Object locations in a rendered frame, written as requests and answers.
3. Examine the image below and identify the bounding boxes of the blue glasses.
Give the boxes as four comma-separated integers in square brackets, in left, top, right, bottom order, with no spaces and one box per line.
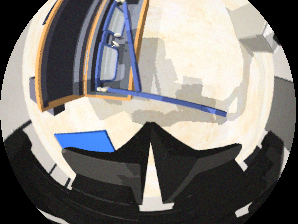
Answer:
[95,0,227,117]

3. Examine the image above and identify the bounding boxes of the blue notebook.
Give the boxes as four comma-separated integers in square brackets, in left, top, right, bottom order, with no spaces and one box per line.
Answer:
[54,130,115,152]

